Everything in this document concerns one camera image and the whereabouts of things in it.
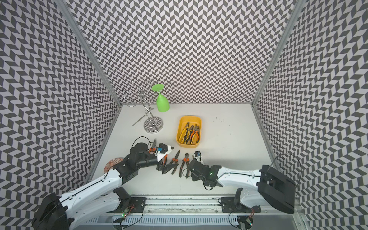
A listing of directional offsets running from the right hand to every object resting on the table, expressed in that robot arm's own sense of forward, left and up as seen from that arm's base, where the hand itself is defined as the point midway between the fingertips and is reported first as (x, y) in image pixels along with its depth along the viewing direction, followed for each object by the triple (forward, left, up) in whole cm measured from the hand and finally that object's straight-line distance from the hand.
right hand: (195, 173), depth 83 cm
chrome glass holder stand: (+35, +33, +33) cm, 58 cm away
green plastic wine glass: (+35, +20, +24) cm, 47 cm away
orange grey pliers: (+28, -1, +3) cm, 28 cm away
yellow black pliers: (+26, +7, +3) cm, 27 cm away
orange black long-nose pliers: (+8, +5, 0) cm, 10 cm away
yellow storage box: (+38, +1, +3) cm, 38 cm away
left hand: (+4, +11, +15) cm, 19 cm away
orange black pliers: (+7, +13, +1) cm, 14 cm away
